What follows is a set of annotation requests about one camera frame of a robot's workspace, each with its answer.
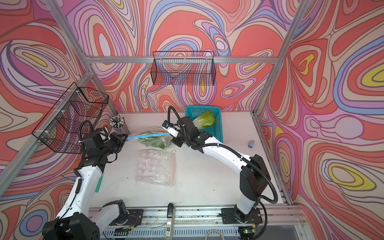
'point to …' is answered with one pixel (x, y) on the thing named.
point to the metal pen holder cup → (118, 122)
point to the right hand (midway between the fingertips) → (174, 135)
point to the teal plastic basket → (215, 130)
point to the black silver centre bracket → (170, 221)
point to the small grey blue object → (251, 143)
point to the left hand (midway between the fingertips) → (129, 134)
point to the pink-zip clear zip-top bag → (156, 166)
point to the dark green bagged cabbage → (158, 141)
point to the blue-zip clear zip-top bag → (135, 136)
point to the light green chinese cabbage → (205, 119)
